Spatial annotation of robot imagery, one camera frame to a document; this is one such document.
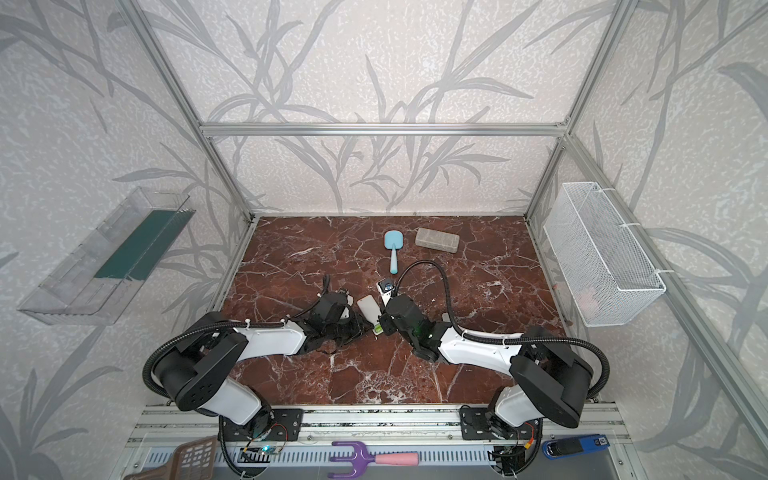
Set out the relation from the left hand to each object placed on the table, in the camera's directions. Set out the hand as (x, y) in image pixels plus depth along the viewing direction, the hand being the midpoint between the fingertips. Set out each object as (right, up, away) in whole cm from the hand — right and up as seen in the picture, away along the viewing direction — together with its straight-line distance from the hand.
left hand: (378, 320), depth 88 cm
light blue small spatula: (+4, +24, +24) cm, 34 cm away
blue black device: (+46, -23, -20) cm, 55 cm away
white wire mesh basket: (+50, +17, -26) cm, 59 cm away
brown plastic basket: (-42, -28, -19) cm, 54 cm away
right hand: (+2, +9, -3) cm, 9 cm away
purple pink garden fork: (-2, -27, -19) cm, 33 cm away
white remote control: (-2, +1, +3) cm, 4 cm away
